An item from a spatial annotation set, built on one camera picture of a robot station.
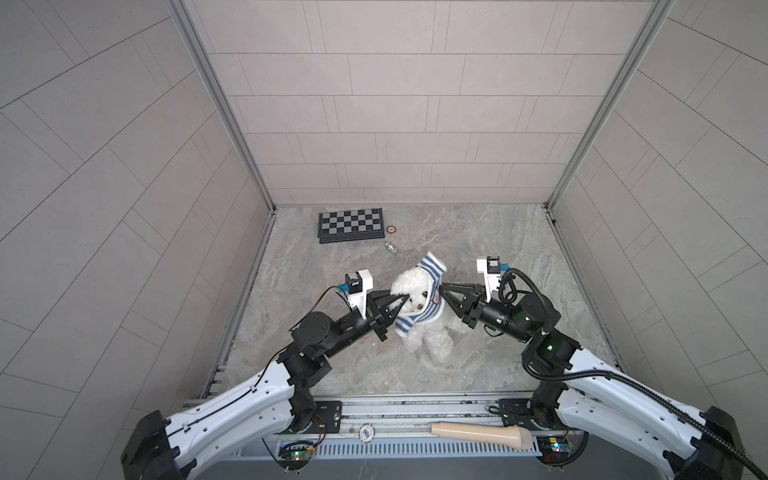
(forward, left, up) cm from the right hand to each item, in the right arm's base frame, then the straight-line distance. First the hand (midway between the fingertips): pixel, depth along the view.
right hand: (440, 297), depth 63 cm
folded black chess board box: (+42, +24, -21) cm, 52 cm away
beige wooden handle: (-23, -14, -24) cm, 36 cm away
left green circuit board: (-23, +34, -25) cm, 48 cm away
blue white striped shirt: (+3, +1, +6) cm, 7 cm away
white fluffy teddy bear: (-4, +1, -11) cm, 12 cm away
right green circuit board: (-25, -25, -29) cm, 46 cm away
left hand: (-2, +6, +3) cm, 7 cm away
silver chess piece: (+33, +10, -24) cm, 42 cm away
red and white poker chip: (+42, +10, -25) cm, 50 cm away
